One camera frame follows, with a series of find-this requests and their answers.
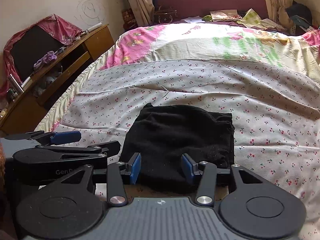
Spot black pants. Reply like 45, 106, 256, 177
119, 103, 234, 194

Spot wooden tv cabinet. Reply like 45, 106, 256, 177
1, 25, 114, 136

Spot metal thermos cup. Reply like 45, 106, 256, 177
8, 74, 24, 94

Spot purple cloth bundle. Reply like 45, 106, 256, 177
33, 51, 57, 71

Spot black television screen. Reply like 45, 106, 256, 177
10, 25, 63, 82

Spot cherry print white sheet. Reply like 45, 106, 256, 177
54, 60, 319, 239

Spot pink floral cloth cover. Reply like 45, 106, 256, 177
1, 14, 82, 98

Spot white paper roll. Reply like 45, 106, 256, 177
85, 22, 102, 33

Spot dark red box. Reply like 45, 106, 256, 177
121, 8, 138, 31

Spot beige floral curtain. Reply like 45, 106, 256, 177
120, 0, 156, 27

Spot pink yellow floral quilt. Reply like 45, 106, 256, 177
36, 23, 319, 132

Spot papers on bench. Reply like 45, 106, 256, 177
183, 9, 285, 31

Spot maroon window bench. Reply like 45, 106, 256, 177
153, 0, 268, 24

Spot right beige curtain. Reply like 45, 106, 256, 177
265, 0, 293, 28

